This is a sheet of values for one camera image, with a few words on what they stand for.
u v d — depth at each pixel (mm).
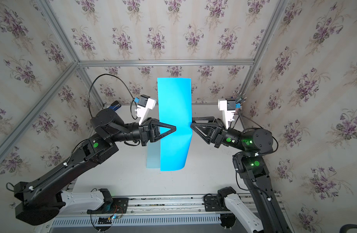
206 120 468
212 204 731
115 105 1154
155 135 434
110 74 395
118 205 720
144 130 400
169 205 752
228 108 406
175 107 446
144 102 412
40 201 374
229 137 426
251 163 417
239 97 1097
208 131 421
